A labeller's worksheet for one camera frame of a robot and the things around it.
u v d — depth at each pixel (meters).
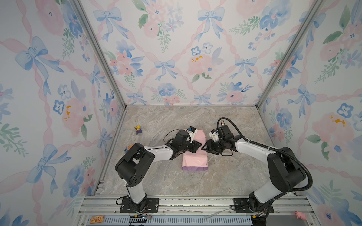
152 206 0.73
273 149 0.50
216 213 0.72
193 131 0.81
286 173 0.45
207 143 0.83
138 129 1.02
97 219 0.69
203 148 0.86
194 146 0.78
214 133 0.86
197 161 0.82
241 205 0.73
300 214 0.70
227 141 0.69
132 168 0.48
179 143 0.72
